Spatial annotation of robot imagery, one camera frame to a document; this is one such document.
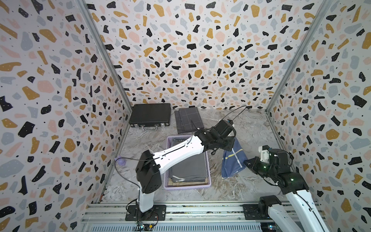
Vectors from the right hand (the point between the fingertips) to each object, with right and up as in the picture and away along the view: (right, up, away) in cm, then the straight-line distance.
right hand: (243, 161), depth 75 cm
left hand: (-5, +10, 0) cm, 11 cm away
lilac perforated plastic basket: (-41, -10, +9) cm, 43 cm away
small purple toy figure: (-70, -3, +12) cm, 71 cm away
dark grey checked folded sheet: (-31, +23, +38) cm, 54 cm away
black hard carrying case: (-62, +25, +42) cm, 79 cm away
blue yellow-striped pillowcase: (-5, 0, +3) cm, 6 cm away
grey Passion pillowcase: (-27, -7, +9) cm, 29 cm away
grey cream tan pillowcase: (-19, -14, +7) cm, 25 cm away
